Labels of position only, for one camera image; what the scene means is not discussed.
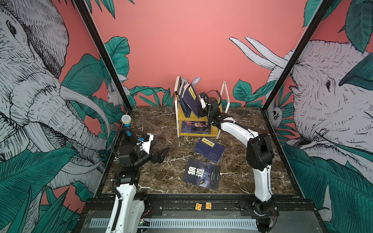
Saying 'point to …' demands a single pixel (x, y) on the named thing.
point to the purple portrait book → (195, 127)
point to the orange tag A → (208, 205)
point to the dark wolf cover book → (202, 174)
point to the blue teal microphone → (126, 119)
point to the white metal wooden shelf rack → (180, 116)
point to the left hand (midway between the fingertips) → (162, 143)
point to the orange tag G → (198, 207)
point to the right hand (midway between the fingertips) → (199, 102)
